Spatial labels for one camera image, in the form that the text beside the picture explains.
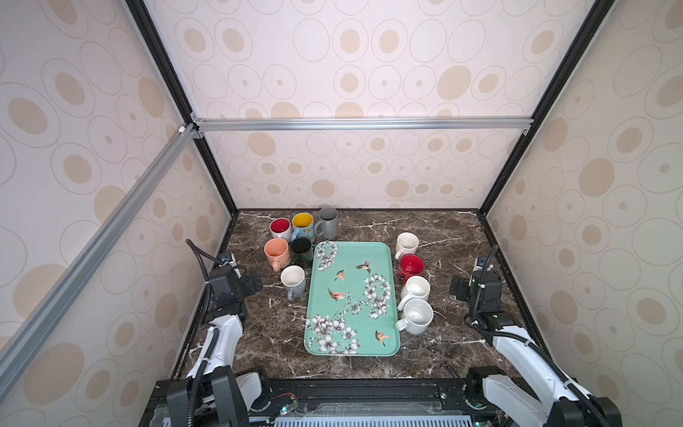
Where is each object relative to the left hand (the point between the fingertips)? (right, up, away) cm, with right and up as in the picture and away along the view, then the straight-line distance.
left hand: (246, 270), depth 86 cm
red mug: (+56, 0, +12) cm, 57 cm away
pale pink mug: (+55, +8, +16) cm, 58 cm away
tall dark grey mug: (+24, +15, +20) cm, 35 cm away
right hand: (+76, -3, -1) cm, 77 cm away
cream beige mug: (+56, -16, +2) cm, 58 cm away
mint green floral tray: (+34, -12, +6) cm, 37 cm away
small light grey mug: (+14, -4, +6) cm, 16 cm away
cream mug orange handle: (+6, +5, +14) cm, 16 cm away
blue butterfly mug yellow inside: (+15, +15, +16) cm, 27 cm away
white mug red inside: (+6, +14, +18) cm, 24 cm away
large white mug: (+57, -7, +8) cm, 58 cm away
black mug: (+16, +5, +12) cm, 20 cm away
